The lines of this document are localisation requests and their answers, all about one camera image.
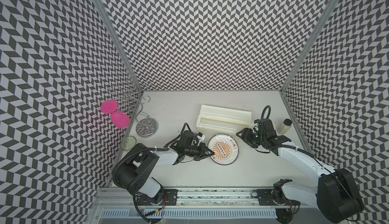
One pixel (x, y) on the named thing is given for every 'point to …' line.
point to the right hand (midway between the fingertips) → (239, 138)
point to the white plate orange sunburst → (225, 148)
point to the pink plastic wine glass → (119, 117)
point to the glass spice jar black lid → (283, 126)
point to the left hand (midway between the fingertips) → (213, 155)
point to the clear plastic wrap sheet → (226, 148)
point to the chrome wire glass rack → (146, 126)
